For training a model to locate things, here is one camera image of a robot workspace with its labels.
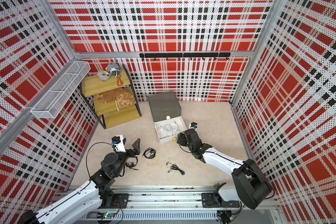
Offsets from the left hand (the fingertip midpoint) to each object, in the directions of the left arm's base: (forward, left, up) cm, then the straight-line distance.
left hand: (135, 138), depth 79 cm
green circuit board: (-35, +10, -15) cm, 40 cm away
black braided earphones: (-1, -6, -17) cm, 18 cm away
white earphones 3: (+11, -19, -9) cm, 23 cm away
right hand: (+6, -29, -7) cm, 31 cm away
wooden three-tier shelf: (+33, +29, -18) cm, 47 cm away
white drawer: (+17, -27, -10) cm, 34 cm away
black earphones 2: (-11, -23, -17) cm, 30 cm away
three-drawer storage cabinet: (+18, -17, +2) cm, 25 cm away
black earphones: (-9, +5, -16) cm, 19 cm away
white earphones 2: (+10, -14, -10) cm, 20 cm away
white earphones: (+14, -22, -9) cm, 28 cm away
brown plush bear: (+25, +10, +9) cm, 28 cm away
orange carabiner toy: (+35, +13, +17) cm, 41 cm away
